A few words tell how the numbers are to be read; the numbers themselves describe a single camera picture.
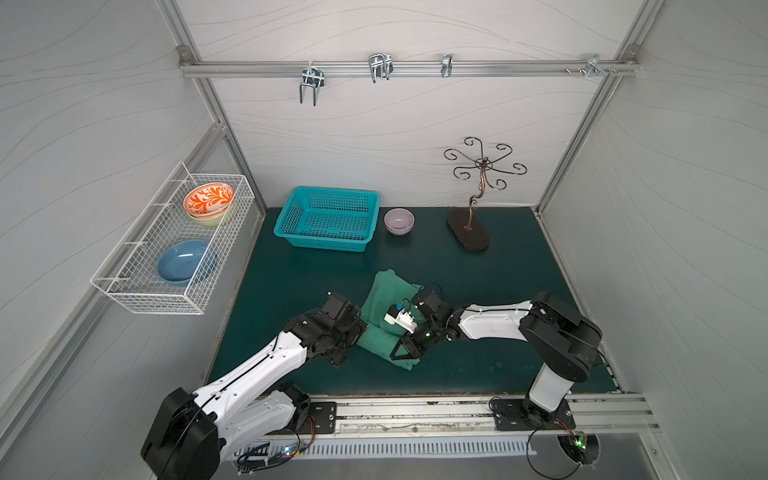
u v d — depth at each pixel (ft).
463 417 2.46
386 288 3.06
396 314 2.56
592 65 2.51
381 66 2.51
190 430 1.28
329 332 2.02
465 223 3.65
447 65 2.58
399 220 3.74
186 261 2.14
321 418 2.41
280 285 3.43
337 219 3.90
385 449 2.30
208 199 2.43
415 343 2.46
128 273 1.89
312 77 2.57
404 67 2.53
